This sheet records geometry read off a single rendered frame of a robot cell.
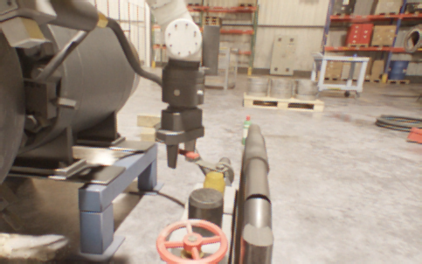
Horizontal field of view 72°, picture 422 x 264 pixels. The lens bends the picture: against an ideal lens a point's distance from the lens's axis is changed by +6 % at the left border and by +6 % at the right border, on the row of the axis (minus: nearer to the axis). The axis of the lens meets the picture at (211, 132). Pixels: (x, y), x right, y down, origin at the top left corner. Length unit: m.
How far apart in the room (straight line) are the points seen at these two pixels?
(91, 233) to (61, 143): 0.33
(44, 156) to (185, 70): 0.76
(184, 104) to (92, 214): 0.61
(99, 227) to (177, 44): 0.72
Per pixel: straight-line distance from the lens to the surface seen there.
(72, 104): 0.69
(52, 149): 1.15
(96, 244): 1.10
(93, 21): 0.83
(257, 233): 0.24
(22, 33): 0.61
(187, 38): 0.52
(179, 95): 0.54
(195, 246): 0.30
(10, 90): 0.69
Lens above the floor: 0.68
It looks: 15 degrees down
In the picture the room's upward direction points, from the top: 3 degrees clockwise
